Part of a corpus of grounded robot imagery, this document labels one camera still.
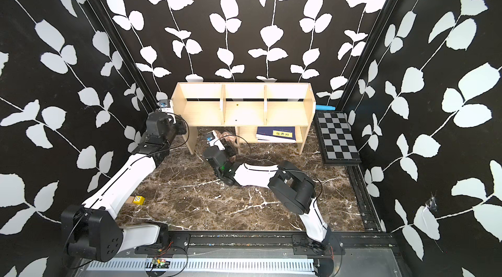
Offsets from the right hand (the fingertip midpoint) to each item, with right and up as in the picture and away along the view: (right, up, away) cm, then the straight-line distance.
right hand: (221, 137), depth 88 cm
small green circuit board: (-20, -45, -17) cm, 53 cm away
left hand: (-17, +11, -7) cm, 21 cm away
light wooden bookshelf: (+24, +12, +2) cm, 27 cm away
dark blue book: (+25, +2, +3) cm, 26 cm away
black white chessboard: (+59, -3, +14) cm, 61 cm away
